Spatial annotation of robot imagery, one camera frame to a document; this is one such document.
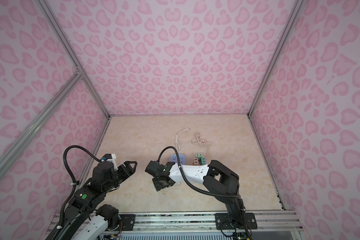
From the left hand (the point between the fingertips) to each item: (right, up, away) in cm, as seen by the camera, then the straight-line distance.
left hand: (136, 165), depth 74 cm
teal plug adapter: (+35, -1, +13) cm, 37 cm away
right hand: (+9, -13, +8) cm, 18 cm away
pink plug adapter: (+30, -1, +13) cm, 33 cm away
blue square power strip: (+17, 0, +19) cm, 25 cm away
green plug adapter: (+32, +2, +15) cm, 36 cm away
